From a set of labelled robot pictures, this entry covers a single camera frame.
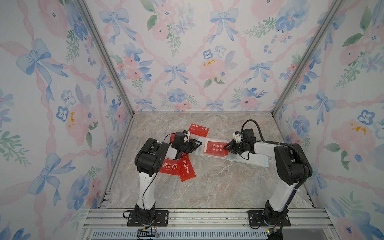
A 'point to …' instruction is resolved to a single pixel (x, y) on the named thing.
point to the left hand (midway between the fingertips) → (202, 143)
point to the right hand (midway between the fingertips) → (225, 147)
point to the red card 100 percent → (187, 171)
